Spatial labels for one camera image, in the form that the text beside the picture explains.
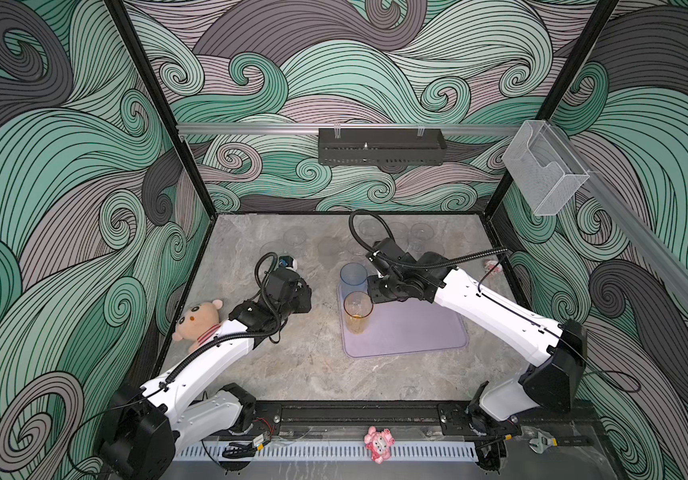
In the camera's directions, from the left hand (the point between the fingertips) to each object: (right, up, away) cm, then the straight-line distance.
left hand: (306, 289), depth 82 cm
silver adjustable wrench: (+58, -35, -12) cm, 69 cm away
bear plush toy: (-30, -9, -1) cm, 31 cm away
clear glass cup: (+40, +15, +28) cm, 51 cm away
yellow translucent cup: (+15, -6, +5) cm, 17 cm away
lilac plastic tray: (+29, -13, +8) cm, 33 cm away
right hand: (+18, 0, -5) cm, 19 cm away
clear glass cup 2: (-7, +15, +25) cm, 30 cm away
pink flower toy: (+18, -33, -15) cm, 40 cm away
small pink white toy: (+61, +4, +18) cm, 64 cm away
